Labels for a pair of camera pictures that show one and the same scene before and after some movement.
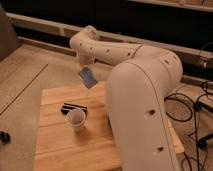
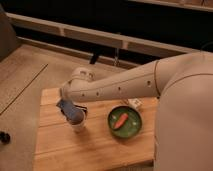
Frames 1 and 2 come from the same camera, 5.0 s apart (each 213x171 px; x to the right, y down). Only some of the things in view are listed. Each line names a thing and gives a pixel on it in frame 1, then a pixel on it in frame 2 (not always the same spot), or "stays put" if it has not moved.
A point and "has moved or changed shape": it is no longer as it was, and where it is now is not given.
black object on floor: x=4 y=138 stays put
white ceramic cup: x=76 y=118 stays put
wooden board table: x=57 y=148 stays put
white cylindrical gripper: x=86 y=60 to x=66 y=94
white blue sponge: x=87 y=77 has moved or changed shape
